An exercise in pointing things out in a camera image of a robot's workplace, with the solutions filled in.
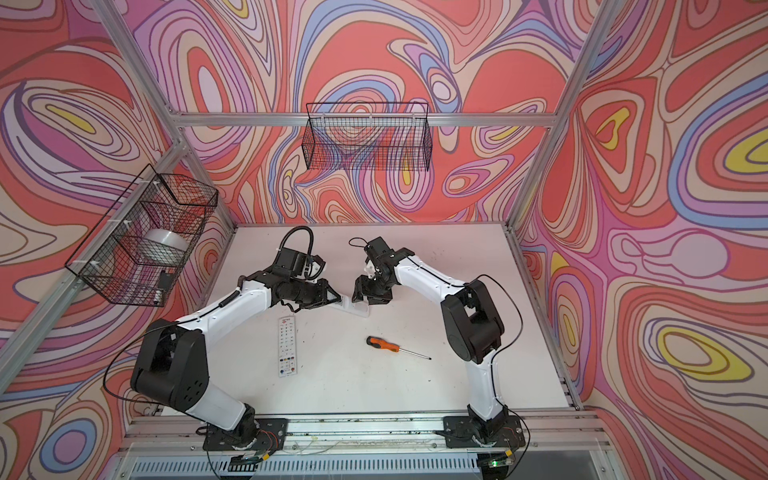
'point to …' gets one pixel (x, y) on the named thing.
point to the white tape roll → (169, 237)
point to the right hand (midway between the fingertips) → (363, 305)
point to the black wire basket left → (137, 250)
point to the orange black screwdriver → (384, 344)
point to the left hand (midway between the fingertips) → (341, 296)
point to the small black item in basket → (165, 280)
